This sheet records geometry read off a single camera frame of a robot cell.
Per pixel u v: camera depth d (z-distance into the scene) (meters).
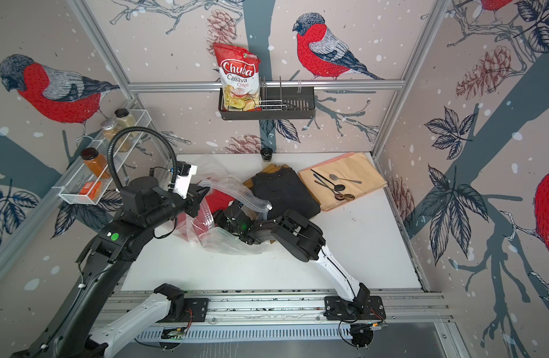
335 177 1.10
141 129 0.45
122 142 0.77
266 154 1.07
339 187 1.07
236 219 0.76
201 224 0.66
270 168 0.99
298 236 0.58
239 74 0.78
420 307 0.75
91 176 0.74
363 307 0.63
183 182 0.54
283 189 0.89
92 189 0.65
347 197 1.01
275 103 0.80
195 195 0.56
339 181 1.10
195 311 0.73
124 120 0.80
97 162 0.67
